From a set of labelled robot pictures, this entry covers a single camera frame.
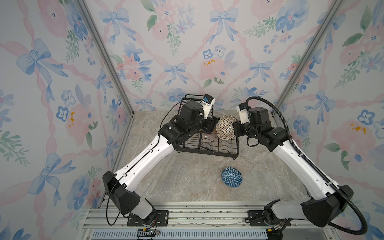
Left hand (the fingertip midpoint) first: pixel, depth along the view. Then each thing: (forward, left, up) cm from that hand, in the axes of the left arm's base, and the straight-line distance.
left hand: (214, 113), depth 67 cm
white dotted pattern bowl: (0, -7, -12) cm, 13 cm away
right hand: (+2, -11, -9) cm, 14 cm away
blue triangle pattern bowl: (-15, -13, -37) cm, 42 cm away
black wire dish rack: (+9, +1, -37) cm, 38 cm away
